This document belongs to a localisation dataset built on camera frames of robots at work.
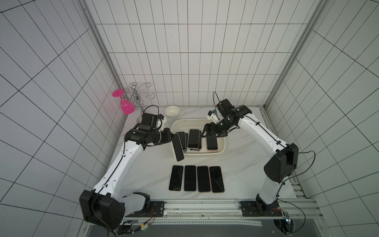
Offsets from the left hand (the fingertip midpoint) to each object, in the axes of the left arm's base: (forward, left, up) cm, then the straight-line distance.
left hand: (172, 140), depth 76 cm
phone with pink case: (-15, -17, -20) cm, 30 cm away
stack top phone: (+17, -3, -22) cm, 28 cm away
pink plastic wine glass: (+32, +37, -9) cm, 50 cm away
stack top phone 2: (+12, -12, -19) cm, 26 cm away
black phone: (-15, -2, -16) cm, 22 cm away
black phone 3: (-14, -25, -20) cm, 35 cm away
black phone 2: (-14, -10, -19) cm, 25 cm away
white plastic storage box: (+23, -4, -18) cm, 29 cm away
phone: (+8, -24, -18) cm, 31 cm away
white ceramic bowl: (+35, +5, -16) cm, 39 cm away
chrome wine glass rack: (+27, +24, +1) cm, 36 cm away
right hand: (+3, -16, -1) cm, 17 cm away
